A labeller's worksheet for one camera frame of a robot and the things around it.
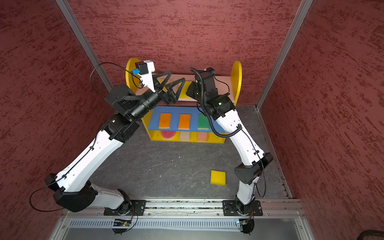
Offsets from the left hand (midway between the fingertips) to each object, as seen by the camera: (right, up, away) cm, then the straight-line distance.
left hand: (178, 80), depth 52 cm
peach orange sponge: (+10, -26, +47) cm, 55 cm away
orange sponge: (-1, -16, +40) cm, 43 cm away
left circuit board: (-30, -66, +20) cm, 75 cm away
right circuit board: (+30, -65, +20) cm, 75 cm away
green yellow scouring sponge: (+11, -16, +39) cm, 43 cm away
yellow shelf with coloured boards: (+5, -14, +43) cm, 45 cm away
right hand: (+3, 0, +17) cm, 18 cm away
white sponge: (-2, -26, +47) cm, 54 cm away
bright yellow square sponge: (+19, -48, +32) cm, 60 cm away
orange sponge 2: (-13, -16, +38) cm, 43 cm away
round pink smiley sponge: (-12, -25, +46) cm, 53 cm away
